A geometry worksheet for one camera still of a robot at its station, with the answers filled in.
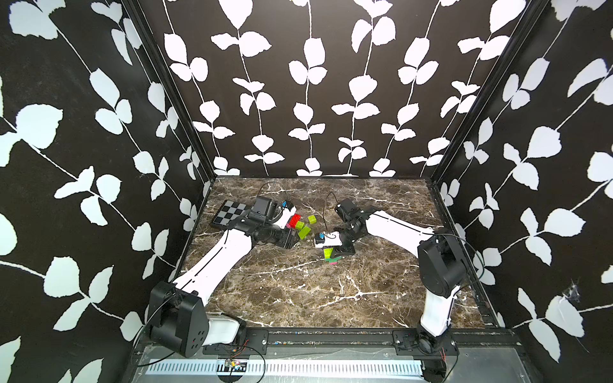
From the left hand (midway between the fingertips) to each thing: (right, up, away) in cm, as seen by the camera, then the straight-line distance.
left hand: (292, 232), depth 82 cm
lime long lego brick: (+3, -3, +18) cm, 18 cm away
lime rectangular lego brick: (+13, -8, +4) cm, 15 cm away
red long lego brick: (0, +4, +21) cm, 22 cm away
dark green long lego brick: (+15, -12, +7) cm, 20 cm away
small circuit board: (-17, -39, -12) cm, 44 cm away
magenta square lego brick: (+15, -13, +8) cm, 21 cm away
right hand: (+14, -6, +7) cm, 17 cm away
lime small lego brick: (+7, +3, +21) cm, 23 cm away
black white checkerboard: (-30, +6, +21) cm, 38 cm away
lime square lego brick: (+1, 0, +19) cm, 19 cm away
